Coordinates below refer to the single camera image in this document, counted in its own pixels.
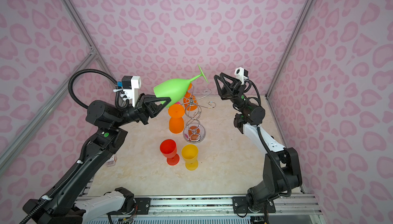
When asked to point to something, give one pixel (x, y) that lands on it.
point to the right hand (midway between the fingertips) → (218, 80)
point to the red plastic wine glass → (168, 149)
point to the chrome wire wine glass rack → (195, 132)
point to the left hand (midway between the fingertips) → (169, 99)
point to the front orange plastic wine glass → (176, 112)
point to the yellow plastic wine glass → (189, 153)
